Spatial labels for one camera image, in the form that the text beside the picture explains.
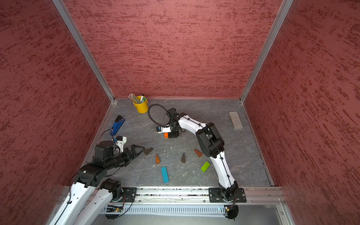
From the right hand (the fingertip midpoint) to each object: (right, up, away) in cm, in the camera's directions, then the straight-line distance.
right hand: (170, 132), depth 99 cm
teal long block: (-2, -22, -17) cm, 28 cm away
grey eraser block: (+49, +9, +5) cm, 50 cm away
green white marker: (-23, +26, +8) cm, 35 cm away
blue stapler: (-40, +7, +4) cm, 41 cm away
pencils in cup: (-28, +26, +1) cm, 39 cm away
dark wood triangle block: (+9, -15, -14) cm, 22 cm away
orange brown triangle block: (-7, -16, -14) cm, 22 cm away
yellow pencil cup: (-24, +18, +10) cm, 32 cm away
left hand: (-14, -8, -26) cm, 30 cm away
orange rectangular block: (-2, -1, -7) cm, 7 cm away
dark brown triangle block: (-14, -11, -8) cm, 20 cm away
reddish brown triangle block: (+20, -12, -11) cm, 26 cm away
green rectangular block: (+22, -18, -16) cm, 33 cm away
